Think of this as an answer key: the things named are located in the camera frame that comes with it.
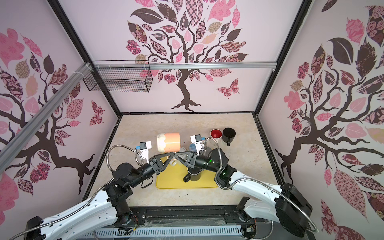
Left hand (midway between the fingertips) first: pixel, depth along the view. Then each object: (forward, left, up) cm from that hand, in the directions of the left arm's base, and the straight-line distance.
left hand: (175, 157), depth 63 cm
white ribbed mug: (-1, 0, 0) cm, 1 cm away
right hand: (0, 0, +1) cm, 1 cm away
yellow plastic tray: (0, +4, -24) cm, 24 cm away
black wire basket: (+56, +41, +5) cm, 70 cm away
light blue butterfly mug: (+16, -7, -18) cm, 25 cm away
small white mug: (+31, -24, -25) cm, 47 cm away
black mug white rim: (0, -8, -21) cm, 22 cm away
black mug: (+28, -31, -22) cm, 47 cm away
